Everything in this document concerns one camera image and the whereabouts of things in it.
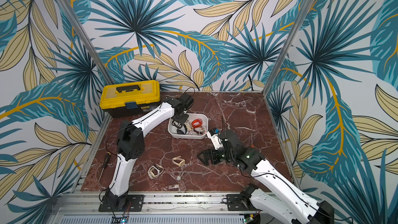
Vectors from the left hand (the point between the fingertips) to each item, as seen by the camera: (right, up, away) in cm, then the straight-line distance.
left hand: (178, 119), depth 93 cm
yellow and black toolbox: (-32, +12, 0) cm, 34 cm away
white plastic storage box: (+7, -9, +1) cm, 11 cm away
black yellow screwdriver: (-38, -19, -7) cm, 43 cm away
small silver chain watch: (+2, -29, -13) cm, 32 cm away
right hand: (+15, -14, -20) cm, 29 cm away
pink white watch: (+12, -7, +2) cm, 14 cm away
